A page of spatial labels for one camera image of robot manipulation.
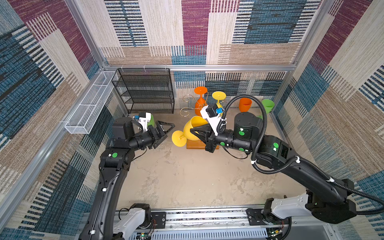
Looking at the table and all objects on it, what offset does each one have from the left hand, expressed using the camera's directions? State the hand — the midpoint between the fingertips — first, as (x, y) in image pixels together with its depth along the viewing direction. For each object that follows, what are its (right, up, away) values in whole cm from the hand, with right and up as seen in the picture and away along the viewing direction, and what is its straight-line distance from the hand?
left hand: (171, 129), depth 63 cm
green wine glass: (+61, +15, +43) cm, 76 cm away
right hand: (+9, -1, -9) cm, 13 cm away
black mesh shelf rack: (-26, +26, +48) cm, 60 cm away
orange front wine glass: (+44, +15, +40) cm, 61 cm away
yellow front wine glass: (+3, -4, +3) cm, 6 cm away
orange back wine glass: (+13, +14, +25) cm, 32 cm away
